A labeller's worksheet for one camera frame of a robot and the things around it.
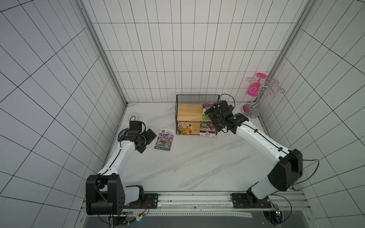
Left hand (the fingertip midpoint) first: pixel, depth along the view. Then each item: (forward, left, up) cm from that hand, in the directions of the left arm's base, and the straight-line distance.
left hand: (151, 141), depth 86 cm
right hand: (+11, -31, +13) cm, 35 cm away
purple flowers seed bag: (+7, -7, -10) cm, 14 cm away
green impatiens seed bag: (+22, -35, +9) cm, 42 cm away
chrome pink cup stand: (+33, -76, -8) cm, 83 cm away
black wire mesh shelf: (+21, -24, +5) cm, 32 cm away
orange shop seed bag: (+15, -21, -8) cm, 27 cm away
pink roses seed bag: (+15, -37, -7) cm, 41 cm away
